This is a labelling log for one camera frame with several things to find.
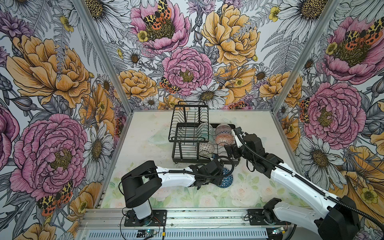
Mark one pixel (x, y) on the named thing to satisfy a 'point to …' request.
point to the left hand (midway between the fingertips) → (216, 178)
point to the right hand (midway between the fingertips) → (233, 147)
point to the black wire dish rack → (195, 139)
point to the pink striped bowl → (223, 127)
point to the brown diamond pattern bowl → (205, 148)
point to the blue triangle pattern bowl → (226, 181)
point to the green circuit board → (150, 232)
